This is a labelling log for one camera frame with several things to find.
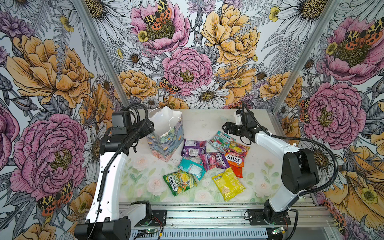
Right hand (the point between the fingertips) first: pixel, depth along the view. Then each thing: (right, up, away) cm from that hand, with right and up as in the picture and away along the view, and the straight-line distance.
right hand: (227, 131), depth 92 cm
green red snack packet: (-3, -7, +7) cm, 11 cm away
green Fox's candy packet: (-28, -27, -9) cm, 40 cm away
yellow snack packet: (-1, -28, -10) cm, 30 cm away
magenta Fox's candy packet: (-10, -17, -3) cm, 20 cm away
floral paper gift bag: (-33, +1, -16) cm, 36 cm away
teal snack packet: (-21, -19, -4) cm, 28 cm away
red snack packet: (+6, -23, -3) cm, 24 cm away
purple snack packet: (-21, -10, +4) cm, 24 cm away
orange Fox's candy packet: (+5, -14, +2) cm, 15 cm away
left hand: (-42, 0, -19) cm, 46 cm away
